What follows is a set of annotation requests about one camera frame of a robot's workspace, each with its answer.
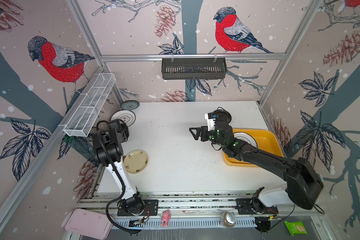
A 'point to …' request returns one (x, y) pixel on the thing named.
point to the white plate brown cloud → (246, 137)
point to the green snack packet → (296, 227)
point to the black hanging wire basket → (190, 70)
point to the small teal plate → (129, 104)
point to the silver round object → (228, 218)
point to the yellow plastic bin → (265, 140)
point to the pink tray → (94, 224)
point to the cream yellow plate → (135, 161)
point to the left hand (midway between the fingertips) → (125, 123)
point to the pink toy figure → (165, 217)
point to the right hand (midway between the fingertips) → (194, 130)
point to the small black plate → (223, 116)
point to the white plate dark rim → (127, 116)
